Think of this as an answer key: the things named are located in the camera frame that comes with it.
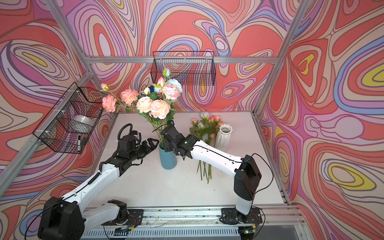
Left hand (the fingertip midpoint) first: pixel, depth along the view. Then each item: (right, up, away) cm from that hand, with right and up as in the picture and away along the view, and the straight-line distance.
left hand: (157, 144), depth 83 cm
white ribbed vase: (+37, +4, -1) cm, 37 cm away
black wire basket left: (-44, +10, -8) cm, 45 cm away
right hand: (+7, -1, -3) cm, 8 cm away
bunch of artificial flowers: (+29, +8, +22) cm, 37 cm away
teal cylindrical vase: (+5, -10, +5) cm, 12 cm away
